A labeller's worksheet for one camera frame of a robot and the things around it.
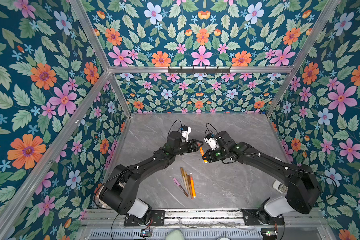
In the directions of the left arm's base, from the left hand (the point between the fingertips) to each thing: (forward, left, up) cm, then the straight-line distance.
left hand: (203, 140), depth 79 cm
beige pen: (-15, +10, -19) cm, 27 cm away
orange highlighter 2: (-17, +7, -20) cm, 27 cm away
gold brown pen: (-11, +12, -21) cm, 26 cm away
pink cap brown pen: (-14, +16, -21) cm, 30 cm away
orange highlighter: (-4, +1, -7) cm, 8 cm away
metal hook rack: (+42, +2, +17) cm, 45 cm away
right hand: (-5, 0, -7) cm, 9 cm away
